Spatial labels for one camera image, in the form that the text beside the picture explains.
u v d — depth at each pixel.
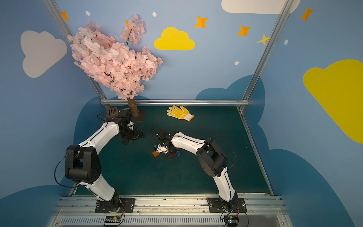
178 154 0.86
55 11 0.70
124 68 0.73
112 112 1.16
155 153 0.93
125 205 0.75
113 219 0.73
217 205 0.74
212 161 0.51
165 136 0.70
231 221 0.73
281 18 0.73
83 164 0.46
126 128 0.71
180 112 1.19
